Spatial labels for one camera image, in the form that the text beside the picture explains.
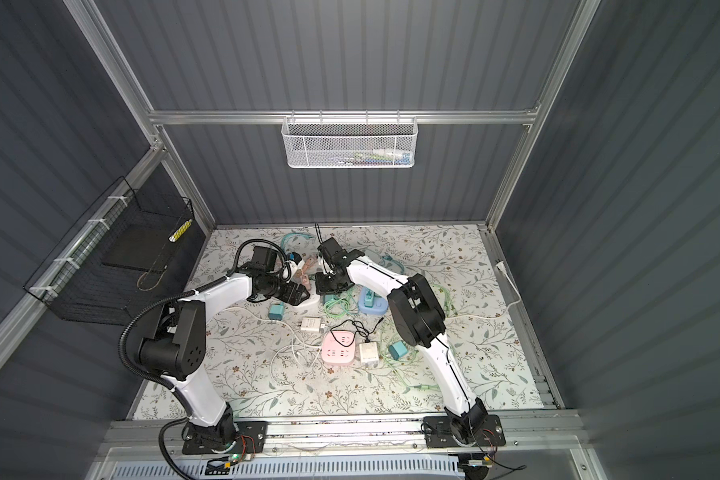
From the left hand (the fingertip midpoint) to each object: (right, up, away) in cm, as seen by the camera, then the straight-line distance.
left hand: (297, 290), depth 97 cm
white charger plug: (+5, -10, -5) cm, 12 cm away
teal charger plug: (+32, -16, -10) cm, 37 cm away
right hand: (+8, -1, +1) cm, 8 cm away
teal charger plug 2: (-6, -6, -2) cm, 9 cm away
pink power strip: (+14, -15, -11) cm, 24 cm away
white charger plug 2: (+23, -17, -11) cm, 31 cm away
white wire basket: (+16, +59, +27) cm, 67 cm away
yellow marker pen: (-29, +18, -15) cm, 37 cm away
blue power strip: (+24, -4, -4) cm, 25 cm away
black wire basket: (-34, +12, -26) cm, 44 cm away
